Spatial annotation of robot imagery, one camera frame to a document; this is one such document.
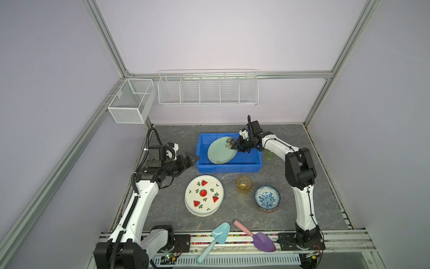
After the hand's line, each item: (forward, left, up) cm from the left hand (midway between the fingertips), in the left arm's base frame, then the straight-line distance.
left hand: (194, 164), depth 76 cm
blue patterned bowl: (-14, -34, -13) cm, 39 cm away
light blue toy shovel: (-26, -10, -21) cm, 35 cm away
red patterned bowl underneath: (-20, -33, -12) cm, 40 cm away
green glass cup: (-1, -33, +6) cm, 34 cm away
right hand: (+17, -20, -13) cm, 29 cm away
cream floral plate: (-13, -3, -19) cm, 24 cm away
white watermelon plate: (-8, -3, -19) cm, 21 cm away
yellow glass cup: (-2, -25, -20) cm, 32 cm away
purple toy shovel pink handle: (-30, -29, -21) cm, 47 cm away
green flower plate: (+18, -12, -18) cm, 28 cm away
